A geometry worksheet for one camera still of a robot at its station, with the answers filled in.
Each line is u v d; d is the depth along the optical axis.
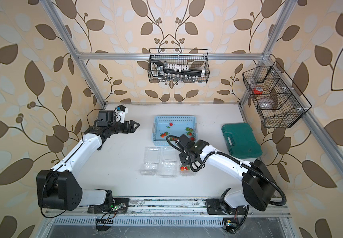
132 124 0.76
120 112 0.75
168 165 0.89
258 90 0.81
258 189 0.41
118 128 0.71
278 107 0.75
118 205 0.74
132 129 0.76
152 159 0.92
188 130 1.04
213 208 0.72
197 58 0.91
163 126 1.05
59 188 0.41
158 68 0.84
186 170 0.86
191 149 0.59
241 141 0.94
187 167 0.86
